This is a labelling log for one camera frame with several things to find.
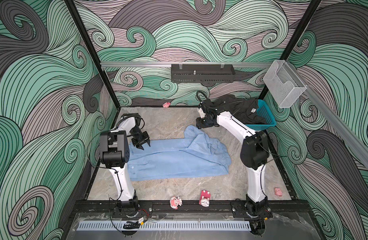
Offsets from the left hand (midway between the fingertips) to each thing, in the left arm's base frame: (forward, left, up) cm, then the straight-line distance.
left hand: (147, 144), depth 92 cm
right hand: (+12, -33, +7) cm, 36 cm away
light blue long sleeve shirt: (-5, -31, -4) cm, 31 cm away
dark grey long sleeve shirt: (+33, -70, 0) cm, 77 cm away
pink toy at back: (+38, -9, -1) cm, 39 cm away
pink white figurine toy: (-31, -19, -1) cm, 37 cm away
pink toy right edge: (-26, -73, -2) cm, 78 cm away
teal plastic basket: (+27, -83, +3) cm, 87 cm away
